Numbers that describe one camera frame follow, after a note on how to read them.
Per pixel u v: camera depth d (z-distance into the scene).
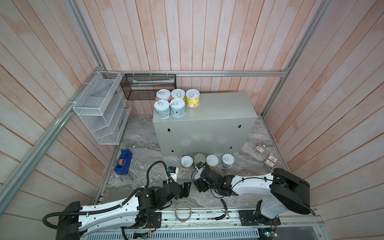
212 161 0.86
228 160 0.90
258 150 0.98
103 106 0.68
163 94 0.75
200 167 0.76
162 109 0.69
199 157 0.86
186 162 0.88
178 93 0.75
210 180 0.64
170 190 0.56
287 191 0.44
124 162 0.87
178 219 0.75
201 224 0.73
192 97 0.73
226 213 0.76
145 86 1.04
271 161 0.93
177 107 0.69
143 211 0.53
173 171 0.68
